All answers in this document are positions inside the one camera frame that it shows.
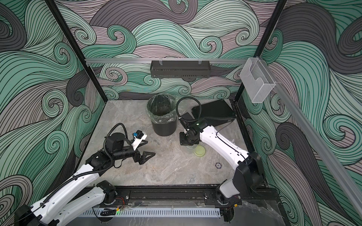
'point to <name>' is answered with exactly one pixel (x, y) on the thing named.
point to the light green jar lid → (200, 150)
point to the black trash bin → (165, 130)
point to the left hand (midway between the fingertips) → (150, 146)
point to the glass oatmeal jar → (190, 149)
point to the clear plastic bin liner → (161, 108)
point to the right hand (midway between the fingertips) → (182, 143)
